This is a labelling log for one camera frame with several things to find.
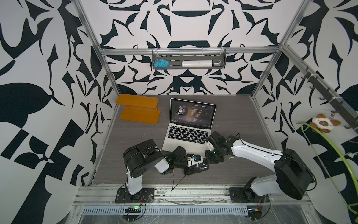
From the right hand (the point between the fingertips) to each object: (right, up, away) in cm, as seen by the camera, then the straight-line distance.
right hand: (203, 160), depth 83 cm
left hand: (-3, -2, +3) cm, 4 cm away
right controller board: (+24, -23, -11) cm, 35 cm away
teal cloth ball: (-25, +60, +8) cm, 65 cm away
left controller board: (-36, -22, -10) cm, 43 cm away
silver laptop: (-6, +21, +15) cm, 27 cm away
